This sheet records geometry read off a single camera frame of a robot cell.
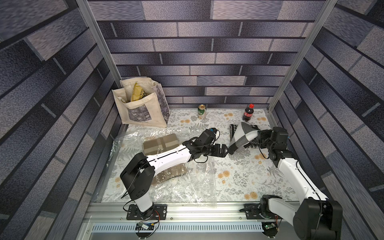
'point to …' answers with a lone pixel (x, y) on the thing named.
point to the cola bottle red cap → (248, 113)
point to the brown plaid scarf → (156, 144)
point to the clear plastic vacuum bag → (192, 184)
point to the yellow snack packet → (138, 93)
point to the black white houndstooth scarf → (255, 144)
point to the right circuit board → (270, 229)
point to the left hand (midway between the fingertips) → (223, 150)
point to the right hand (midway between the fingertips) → (256, 128)
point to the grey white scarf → (245, 134)
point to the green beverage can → (201, 111)
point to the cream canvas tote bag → (152, 111)
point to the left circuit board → (144, 226)
